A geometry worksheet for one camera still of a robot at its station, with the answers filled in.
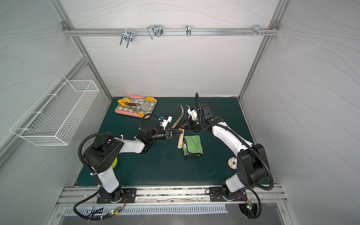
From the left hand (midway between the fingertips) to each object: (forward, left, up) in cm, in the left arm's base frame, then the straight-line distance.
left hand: (182, 135), depth 78 cm
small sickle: (-1, +1, -2) cm, 2 cm away
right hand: (+6, +1, 0) cm, 6 cm away
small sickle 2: (+20, +5, -16) cm, 26 cm away
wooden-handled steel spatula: (+36, +32, -16) cm, 51 cm away
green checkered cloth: (+33, +38, -16) cm, 53 cm away
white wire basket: (-2, +64, +16) cm, 66 cm away
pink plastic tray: (+27, +30, -18) cm, 44 cm away
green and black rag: (-1, -6, -12) cm, 13 cm away
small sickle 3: (+36, -4, -17) cm, 40 cm away
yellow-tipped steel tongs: (+39, +52, -14) cm, 66 cm away
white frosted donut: (-9, -30, -15) cm, 35 cm away
